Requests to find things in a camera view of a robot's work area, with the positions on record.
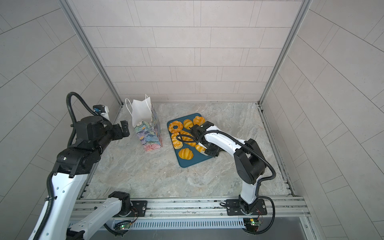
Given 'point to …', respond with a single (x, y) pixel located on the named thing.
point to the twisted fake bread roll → (200, 148)
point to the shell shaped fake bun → (185, 153)
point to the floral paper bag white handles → (145, 122)
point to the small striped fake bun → (188, 124)
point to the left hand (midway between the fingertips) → (120, 121)
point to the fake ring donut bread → (172, 130)
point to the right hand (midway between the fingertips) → (218, 152)
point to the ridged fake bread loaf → (177, 144)
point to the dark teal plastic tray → (198, 157)
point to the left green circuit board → (124, 225)
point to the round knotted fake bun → (199, 120)
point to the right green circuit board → (251, 224)
